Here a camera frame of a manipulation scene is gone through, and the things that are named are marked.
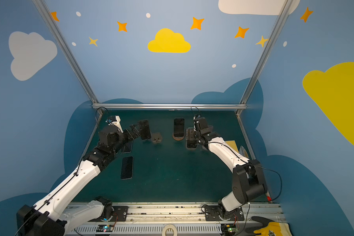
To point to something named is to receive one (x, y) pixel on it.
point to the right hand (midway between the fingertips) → (194, 130)
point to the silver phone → (191, 144)
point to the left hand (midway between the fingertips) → (136, 127)
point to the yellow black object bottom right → (270, 228)
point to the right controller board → (228, 229)
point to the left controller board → (104, 228)
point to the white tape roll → (169, 226)
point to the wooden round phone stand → (178, 138)
